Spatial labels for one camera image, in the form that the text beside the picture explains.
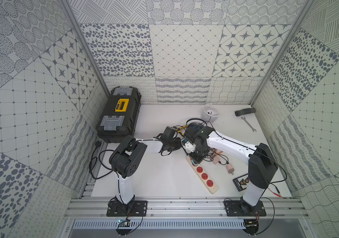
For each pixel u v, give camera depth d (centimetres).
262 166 46
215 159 90
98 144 100
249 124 111
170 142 83
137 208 73
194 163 84
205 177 82
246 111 117
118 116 90
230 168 84
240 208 66
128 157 51
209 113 107
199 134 63
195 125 104
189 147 79
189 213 75
